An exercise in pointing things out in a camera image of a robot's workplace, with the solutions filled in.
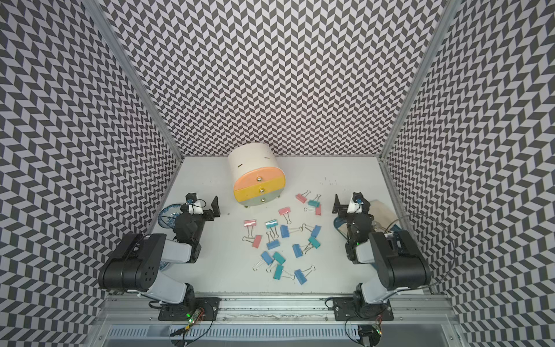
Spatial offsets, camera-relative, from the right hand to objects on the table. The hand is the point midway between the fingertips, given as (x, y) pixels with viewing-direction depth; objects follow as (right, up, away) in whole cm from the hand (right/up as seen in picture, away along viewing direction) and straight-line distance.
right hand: (347, 197), depth 89 cm
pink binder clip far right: (-18, -2, +15) cm, 24 cm away
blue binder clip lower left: (-33, -24, -4) cm, 41 cm away
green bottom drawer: (-36, -2, +7) cm, 37 cm away
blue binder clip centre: (-26, -15, +2) cm, 30 cm away
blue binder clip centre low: (-31, -19, -1) cm, 37 cm away
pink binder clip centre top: (-26, -7, +8) cm, 28 cm away
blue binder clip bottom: (-20, -29, -8) cm, 36 cm away
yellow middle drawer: (-43, +1, 0) cm, 43 cm away
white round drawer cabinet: (-43, +16, -2) cm, 46 cm away
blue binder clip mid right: (-21, -21, -3) cm, 30 cm away
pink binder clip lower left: (-38, -18, 0) cm, 42 cm away
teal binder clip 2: (-28, -24, -3) cm, 38 cm away
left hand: (-60, -1, +1) cm, 60 cm away
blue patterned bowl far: (-78, -8, +4) cm, 78 cm away
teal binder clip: (-14, -19, 0) cm, 24 cm away
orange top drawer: (-37, +10, -5) cm, 38 cm away
